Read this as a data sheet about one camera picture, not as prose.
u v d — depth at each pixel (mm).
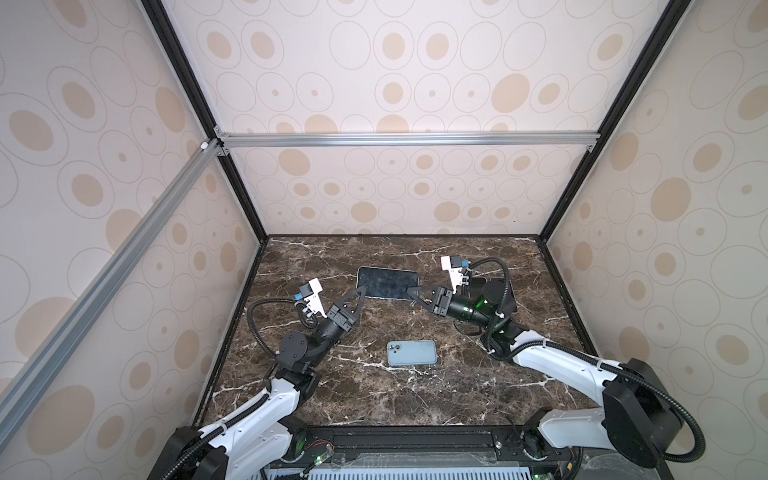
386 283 685
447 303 635
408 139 964
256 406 504
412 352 900
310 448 729
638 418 415
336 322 617
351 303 1009
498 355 596
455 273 677
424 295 710
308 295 646
